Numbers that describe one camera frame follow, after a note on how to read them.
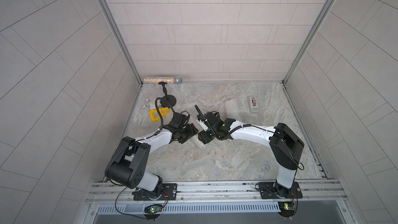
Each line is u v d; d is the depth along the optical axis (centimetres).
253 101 100
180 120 71
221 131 62
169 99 105
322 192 72
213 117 66
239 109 102
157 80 88
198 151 84
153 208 65
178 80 87
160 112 98
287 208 68
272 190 71
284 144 44
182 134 75
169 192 71
